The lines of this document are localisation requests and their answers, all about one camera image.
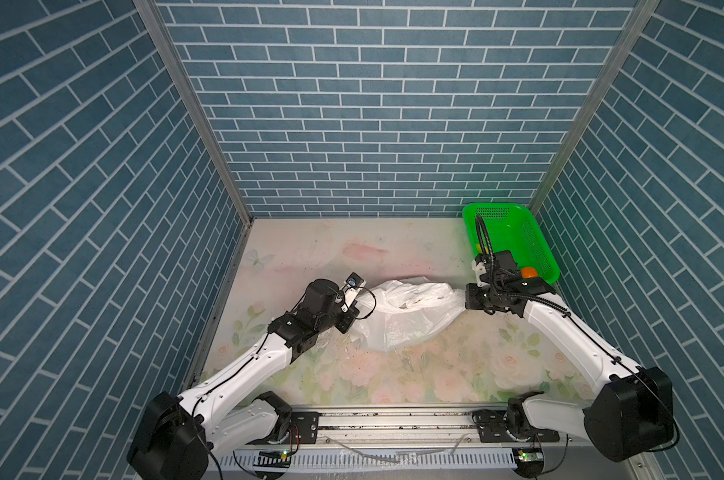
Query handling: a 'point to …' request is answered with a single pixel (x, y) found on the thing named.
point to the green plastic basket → (514, 227)
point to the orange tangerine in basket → (529, 272)
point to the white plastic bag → (407, 311)
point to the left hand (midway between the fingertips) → (355, 300)
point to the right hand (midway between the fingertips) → (465, 293)
